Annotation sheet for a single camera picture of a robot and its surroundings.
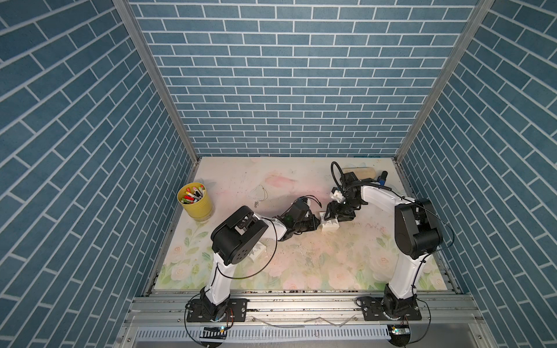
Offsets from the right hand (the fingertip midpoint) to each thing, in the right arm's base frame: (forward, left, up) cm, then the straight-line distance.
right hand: (332, 219), depth 93 cm
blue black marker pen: (+26, -27, 0) cm, 37 cm away
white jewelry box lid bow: (-3, +2, +1) cm, 4 cm away
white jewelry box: (-17, +30, -1) cm, 34 cm away
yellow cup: (-2, +58, +2) cm, 58 cm away
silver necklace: (+8, +35, -2) cm, 36 cm away
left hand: (-2, +3, -2) cm, 4 cm away
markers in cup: (+1, +61, +9) cm, 61 cm away
